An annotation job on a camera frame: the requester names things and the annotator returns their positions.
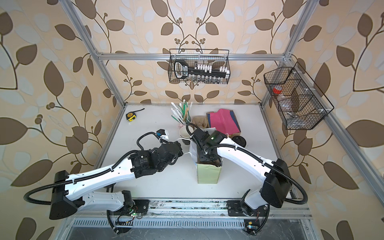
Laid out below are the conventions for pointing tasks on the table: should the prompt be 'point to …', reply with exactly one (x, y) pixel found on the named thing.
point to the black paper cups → (184, 135)
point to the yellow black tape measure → (130, 116)
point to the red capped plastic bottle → (277, 90)
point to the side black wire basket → (300, 104)
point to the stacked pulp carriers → (201, 121)
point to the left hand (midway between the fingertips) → (181, 143)
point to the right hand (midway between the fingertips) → (206, 157)
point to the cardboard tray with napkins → (225, 121)
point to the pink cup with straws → (181, 115)
